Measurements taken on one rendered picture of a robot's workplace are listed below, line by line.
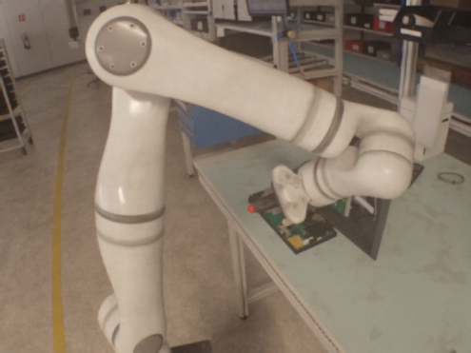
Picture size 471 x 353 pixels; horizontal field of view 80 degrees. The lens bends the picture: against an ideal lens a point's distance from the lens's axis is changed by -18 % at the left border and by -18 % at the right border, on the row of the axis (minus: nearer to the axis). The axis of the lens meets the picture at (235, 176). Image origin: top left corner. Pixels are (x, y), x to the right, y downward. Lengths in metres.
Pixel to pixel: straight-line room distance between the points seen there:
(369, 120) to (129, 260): 0.33
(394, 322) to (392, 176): 0.43
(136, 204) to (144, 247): 0.06
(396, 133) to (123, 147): 0.32
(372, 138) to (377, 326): 0.44
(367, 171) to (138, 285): 0.32
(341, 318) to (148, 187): 0.49
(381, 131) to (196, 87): 0.21
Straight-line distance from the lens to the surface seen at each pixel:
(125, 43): 0.33
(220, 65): 0.32
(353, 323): 0.72
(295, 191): 0.51
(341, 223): 0.93
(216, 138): 2.39
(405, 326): 0.74
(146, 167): 0.39
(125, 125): 0.41
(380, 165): 0.38
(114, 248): 0.42
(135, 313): 0.48
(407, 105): 1.30
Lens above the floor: 1.59
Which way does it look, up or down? 31 degrees down
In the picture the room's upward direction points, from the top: 5 degrees counter-clockwise
